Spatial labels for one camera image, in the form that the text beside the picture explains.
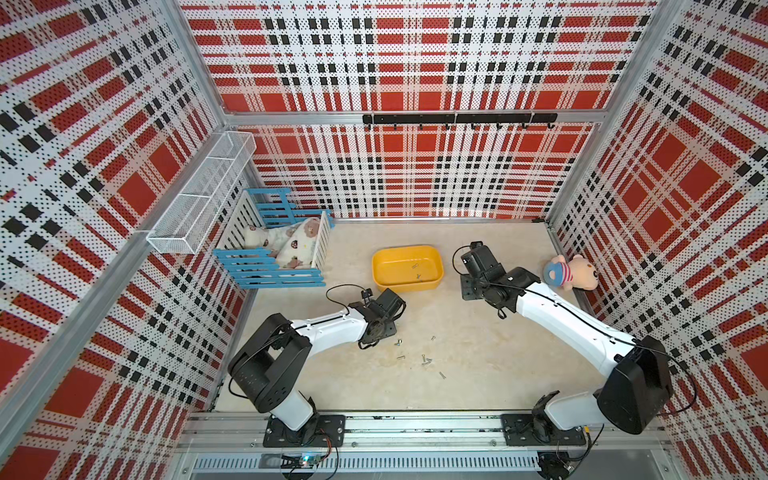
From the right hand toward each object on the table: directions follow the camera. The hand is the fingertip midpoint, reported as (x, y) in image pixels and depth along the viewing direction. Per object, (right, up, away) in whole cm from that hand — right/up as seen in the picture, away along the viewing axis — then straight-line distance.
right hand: (477, 281), depth 83 cm
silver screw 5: (-13, -23, +3) cm, 27 cm away
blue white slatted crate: (-71, +3, +15) cm, 73 cm away
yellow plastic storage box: (-20, +2, +24) cm, 31 cm away
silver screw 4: (-22, -23, +3) cm, 32 cm away
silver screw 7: (-12, -18, +7) cm, 23 cm away
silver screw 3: (-22, -19, +5) cm, 30 cm away
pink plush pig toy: (+35, +1, +13) cm, 38 cm away
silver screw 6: (-10, -27, 0) cm, 29 cm away
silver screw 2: (-17, +3, +24) cm, 29 cm away
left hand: (-26, -15, +8) cm, 31 cm away
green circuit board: (-43, -41, -14) cm, 61 cm away
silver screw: (-16, -1, +21) cm, 26 cm away
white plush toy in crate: (-61, +11, +21) cm, 65 cm away
